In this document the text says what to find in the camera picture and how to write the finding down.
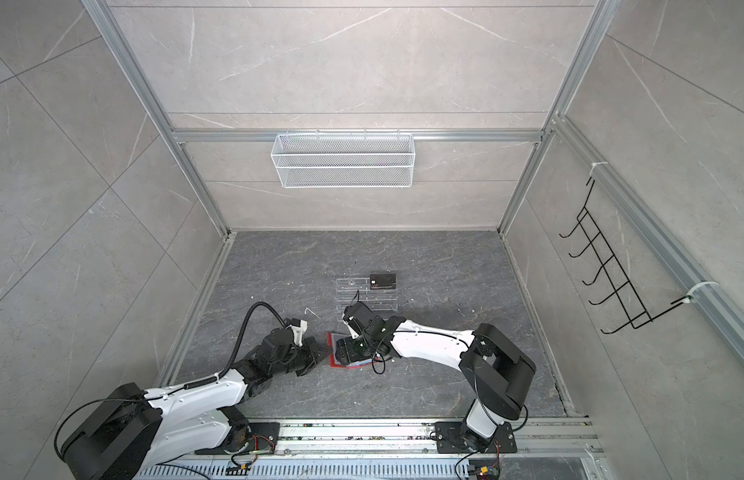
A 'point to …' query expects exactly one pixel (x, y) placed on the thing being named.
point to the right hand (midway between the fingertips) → (346, 352)
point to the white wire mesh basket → (344, 160)
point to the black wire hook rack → (626, 297)
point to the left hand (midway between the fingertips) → (335, 344)
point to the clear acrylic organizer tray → (352, 290)
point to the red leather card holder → (331, 341)
